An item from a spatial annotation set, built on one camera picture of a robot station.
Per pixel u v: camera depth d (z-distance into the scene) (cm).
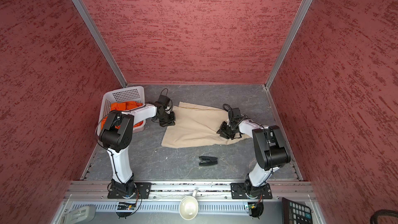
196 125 97
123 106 100
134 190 73
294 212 68
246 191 67
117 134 53
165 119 86
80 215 65
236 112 79
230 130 75
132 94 107
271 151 48
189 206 70
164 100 83
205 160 85
